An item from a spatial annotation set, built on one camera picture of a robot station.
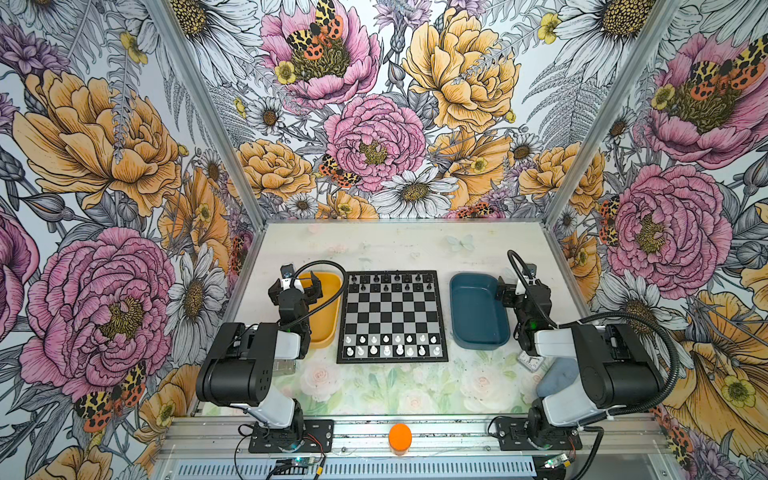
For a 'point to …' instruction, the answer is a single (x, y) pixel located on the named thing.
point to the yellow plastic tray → (324, 323)
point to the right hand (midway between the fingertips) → (515, 285)
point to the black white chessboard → (391, 317)
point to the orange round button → (400, 438)
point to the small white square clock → (530, 362)
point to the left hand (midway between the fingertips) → (298, 282)
